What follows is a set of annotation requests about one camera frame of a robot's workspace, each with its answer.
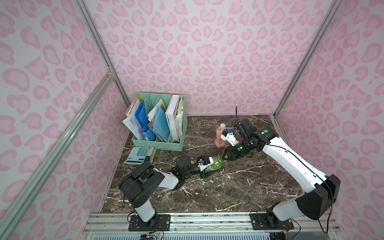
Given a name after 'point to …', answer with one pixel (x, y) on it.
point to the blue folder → (141, 116)
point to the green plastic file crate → (149, 100)
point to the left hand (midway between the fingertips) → (216, 162)
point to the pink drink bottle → (219, 142)
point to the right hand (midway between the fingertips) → (224, 157)
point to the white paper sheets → (131, 120)
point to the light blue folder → (161, 126)
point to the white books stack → (174, 116)
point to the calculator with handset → (139, 155)
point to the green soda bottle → (215, 166)
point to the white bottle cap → (222, 126)
